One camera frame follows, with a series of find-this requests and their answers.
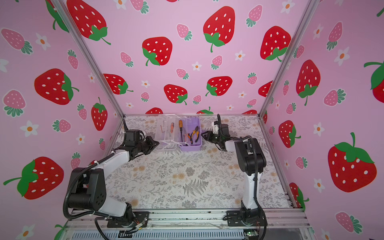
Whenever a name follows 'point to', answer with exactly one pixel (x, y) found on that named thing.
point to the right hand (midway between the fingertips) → (202, 135)
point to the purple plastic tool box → (175, 132)
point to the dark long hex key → (161, 129)
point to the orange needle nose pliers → (189, 136)
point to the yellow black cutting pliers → (196, 130)
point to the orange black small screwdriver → (172, 127)
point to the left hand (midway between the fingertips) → (160, 141)
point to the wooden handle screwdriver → (180, 126)
